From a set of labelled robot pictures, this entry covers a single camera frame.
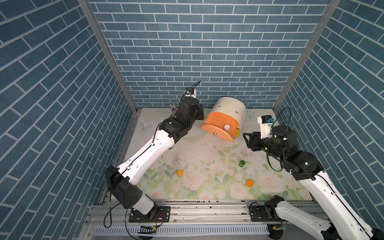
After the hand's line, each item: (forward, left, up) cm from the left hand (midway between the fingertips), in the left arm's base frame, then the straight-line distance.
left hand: (203, 105), depth 72 cm
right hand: (-14, -21, -5) cm, 26 cm away
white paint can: (-1, -14, -16) cm, 21 cm away
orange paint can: (-20, +13, -35) cm, 43 cm away
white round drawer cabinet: (+14, -20, -15) cm, 29 cm away
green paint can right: (-15, -24, -33) cm, 44 cm away
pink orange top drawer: (+3, -7, -18) cm, 20 cm away
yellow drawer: (-4, -19, -17) cm, 26 cm away
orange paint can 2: (-26, -26, -34) cm, 51 cm away
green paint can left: (-3, +20, -37) cm, 42 cm away
